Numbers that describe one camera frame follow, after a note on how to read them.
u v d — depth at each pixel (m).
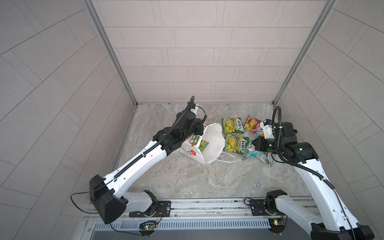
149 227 0.64
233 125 1.01
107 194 0.37
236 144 0.91
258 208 0.71
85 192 0.37
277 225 0.68
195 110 0.62
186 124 0.50
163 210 0.71
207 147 0.87
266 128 0.65
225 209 0.72
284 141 0.52
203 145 0.87
